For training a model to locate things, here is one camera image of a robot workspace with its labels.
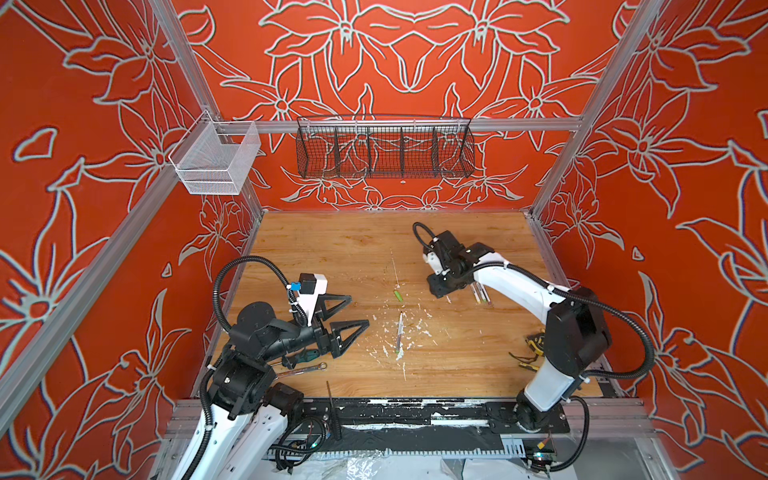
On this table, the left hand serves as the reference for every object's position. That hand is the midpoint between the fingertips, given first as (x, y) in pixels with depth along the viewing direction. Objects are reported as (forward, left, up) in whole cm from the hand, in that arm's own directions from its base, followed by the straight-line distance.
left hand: (357, 312), depth 58 cm
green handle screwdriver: (-1, +15, -26) cm, 30 cm away
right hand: (+21, -19, -22) cm, 36 cm away
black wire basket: (+60, -2, -1) cm, 60 cm away
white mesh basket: (+51, +52, 0) cm, 73 cm away
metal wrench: (-2, +12, -31) cm, 33 cm away
